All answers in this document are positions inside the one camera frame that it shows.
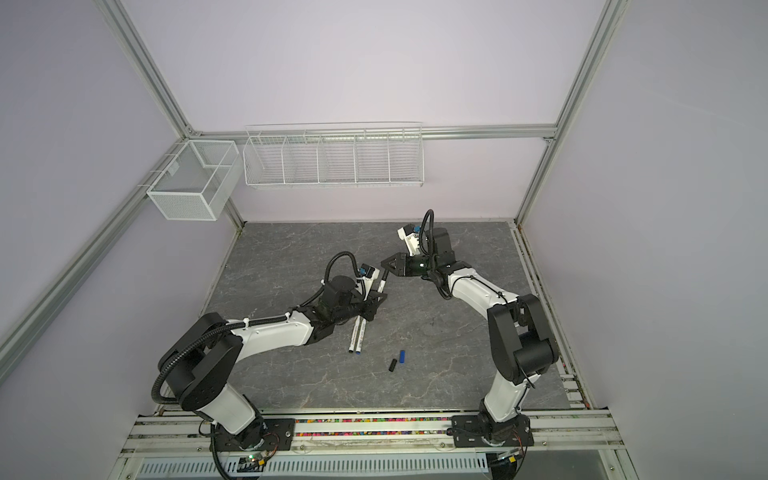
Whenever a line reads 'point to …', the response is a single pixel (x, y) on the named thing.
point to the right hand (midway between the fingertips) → (384, 266)
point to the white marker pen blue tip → (360, 337)
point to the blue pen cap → (402, 356)
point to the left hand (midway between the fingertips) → (385, 297)
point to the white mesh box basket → (199, 181)
